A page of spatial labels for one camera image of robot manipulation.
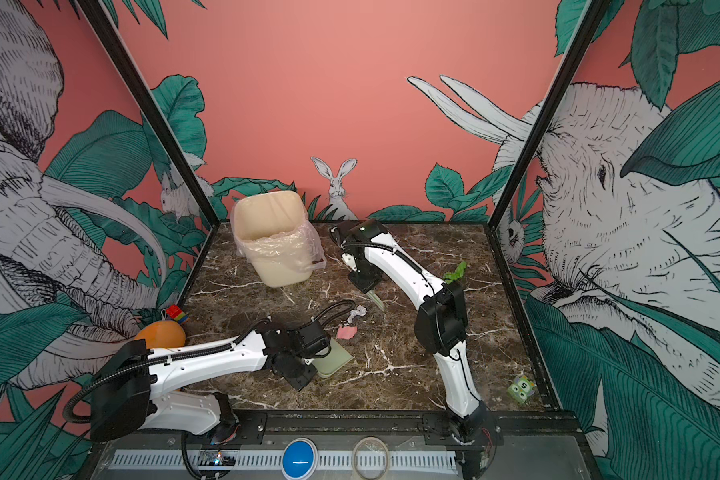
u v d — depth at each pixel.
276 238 0.80
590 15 0.70
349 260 0.82
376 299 0.90
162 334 0.82
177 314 0.88
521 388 0.80
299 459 0.69
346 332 0.90
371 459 0.70
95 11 0.69
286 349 0.56
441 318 0.57
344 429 0.75
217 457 0.70
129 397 0.40
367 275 0.74
